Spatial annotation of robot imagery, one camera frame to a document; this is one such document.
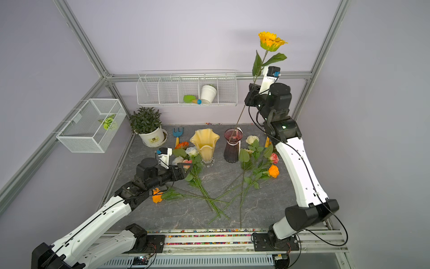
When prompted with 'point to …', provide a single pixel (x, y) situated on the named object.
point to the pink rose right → (274, 158)
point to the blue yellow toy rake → (177, 134)
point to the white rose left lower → (178, 159)
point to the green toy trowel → (190, 99)
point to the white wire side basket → (92, 128)
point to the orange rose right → (274, 171)
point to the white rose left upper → (192, 151)
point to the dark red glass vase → (232, 150)
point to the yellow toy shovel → (267, 142)
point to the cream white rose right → (250, 139)
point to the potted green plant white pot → (147, 123)
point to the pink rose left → (186, 161)
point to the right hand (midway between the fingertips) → (250, 83)
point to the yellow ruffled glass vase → (206, 139)
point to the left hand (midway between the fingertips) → (187, 167)
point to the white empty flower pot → (208, 93)
